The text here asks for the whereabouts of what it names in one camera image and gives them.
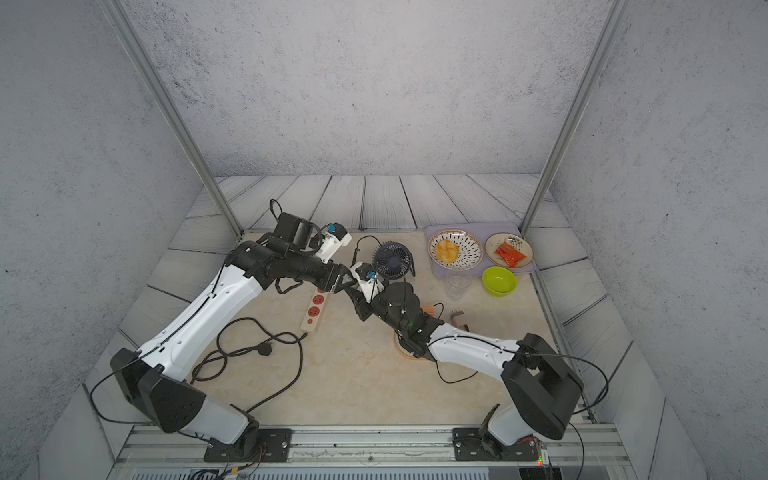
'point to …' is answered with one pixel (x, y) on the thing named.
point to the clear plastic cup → (457, 284)
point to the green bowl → (498, 281)
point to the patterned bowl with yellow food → (455, 249)
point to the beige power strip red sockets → (314, 310)
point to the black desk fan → (392, 260)
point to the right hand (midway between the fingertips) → (350, 282)
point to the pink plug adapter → (458, 319)
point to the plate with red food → (509, 250)
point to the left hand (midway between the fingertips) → (353, 276)
